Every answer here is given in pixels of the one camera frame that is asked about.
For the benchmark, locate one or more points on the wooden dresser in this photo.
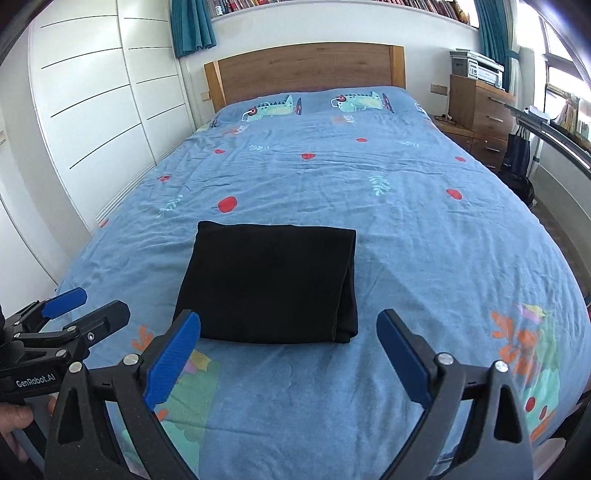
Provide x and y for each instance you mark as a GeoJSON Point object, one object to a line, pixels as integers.
{"type": "Point", "coordinates": [482, 120]}

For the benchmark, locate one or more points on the blue printed bed sheet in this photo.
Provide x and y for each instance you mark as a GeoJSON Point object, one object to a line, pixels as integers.
{"type": "Point", "coordinates": [323, 184]}

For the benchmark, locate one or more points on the wooden headboard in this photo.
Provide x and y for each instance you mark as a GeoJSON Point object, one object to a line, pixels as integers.
{"type": "Point", "coordinates": [304, 67]}

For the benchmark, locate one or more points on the teal curtain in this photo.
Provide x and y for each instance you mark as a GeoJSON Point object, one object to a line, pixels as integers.
{"type": "Point", "coordinates": [191, 27]}
{"type": "Point", "coordinates": [494, 37]}

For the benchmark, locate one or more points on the black hanging bag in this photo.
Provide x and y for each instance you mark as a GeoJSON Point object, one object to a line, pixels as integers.
{"type": "Point", "coordinates": [516, 157]}

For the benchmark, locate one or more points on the curved desk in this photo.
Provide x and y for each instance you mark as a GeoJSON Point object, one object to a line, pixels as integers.
{"type": "Point", "coordinates": [558, 136]}

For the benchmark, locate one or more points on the large window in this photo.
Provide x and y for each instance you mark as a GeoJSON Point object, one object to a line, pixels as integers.
{"type": "Point", "coordinates": [558, 55]}

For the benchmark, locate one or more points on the black backpack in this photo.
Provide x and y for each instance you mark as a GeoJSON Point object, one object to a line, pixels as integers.
{"type": "Point", "coordinates": [519, 189]}

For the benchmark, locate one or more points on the row of books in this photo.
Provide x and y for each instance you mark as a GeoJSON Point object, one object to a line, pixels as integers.
{"type": "Point", "coordinates": [415, 4]}

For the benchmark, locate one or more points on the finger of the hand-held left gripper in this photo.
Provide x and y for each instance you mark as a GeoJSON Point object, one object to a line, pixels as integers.
{"type": "Point", "coordinates": [64, 302]}
{"type": "Point", "coordinates": [108, 314]}

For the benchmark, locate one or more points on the person's left hand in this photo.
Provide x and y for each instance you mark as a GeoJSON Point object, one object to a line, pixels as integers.
{"type": "Point", "coordinates": [14, 420]}

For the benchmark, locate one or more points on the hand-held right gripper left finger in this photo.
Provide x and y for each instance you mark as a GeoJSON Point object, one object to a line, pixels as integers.
{"type": "Point", "coordinates": [173, 360]}

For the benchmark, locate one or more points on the white printer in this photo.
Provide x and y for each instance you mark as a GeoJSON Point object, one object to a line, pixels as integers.
{"type": "Point", "coordinates": [478, 69]}

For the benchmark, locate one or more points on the low wooden nightstand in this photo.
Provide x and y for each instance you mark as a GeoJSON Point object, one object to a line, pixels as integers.
{"type": "Point", "coordinates": [455, 131]}

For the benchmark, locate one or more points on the black pants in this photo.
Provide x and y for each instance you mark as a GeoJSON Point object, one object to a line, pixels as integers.
{"type": "Point", "coordinates": [268, 286]}

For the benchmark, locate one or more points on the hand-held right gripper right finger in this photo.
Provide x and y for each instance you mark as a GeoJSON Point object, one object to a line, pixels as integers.
{"type": "Point", "coordinates": [404, 362]}

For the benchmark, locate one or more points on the white wardrobe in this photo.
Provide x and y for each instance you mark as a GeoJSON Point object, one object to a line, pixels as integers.
{"type": "Point", "coordinates": [92, 92]}

